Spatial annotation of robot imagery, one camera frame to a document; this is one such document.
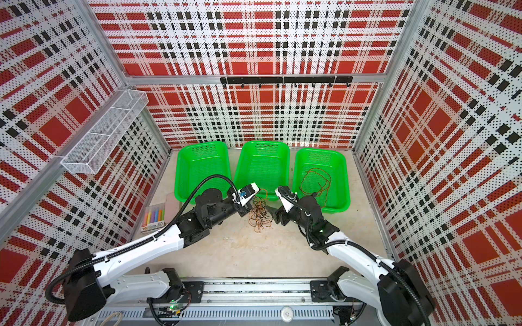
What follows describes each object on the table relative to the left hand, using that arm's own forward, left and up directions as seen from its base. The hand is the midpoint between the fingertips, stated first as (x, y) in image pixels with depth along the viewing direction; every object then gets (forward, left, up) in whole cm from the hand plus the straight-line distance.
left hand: (259, 187), depth 72 cm
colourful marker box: (+1, +51, -26) cm, 57 cm away
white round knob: (-36, -9, -25) cm, 45 cm away
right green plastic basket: (+32, -37, -23) cm, 54 cm away
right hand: (0, -6, -10) cm, 11 cm away
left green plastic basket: (+36, +40, -27) cm, 60 cm away
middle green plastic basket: (+37, 0, -30) cm, 48 cm away
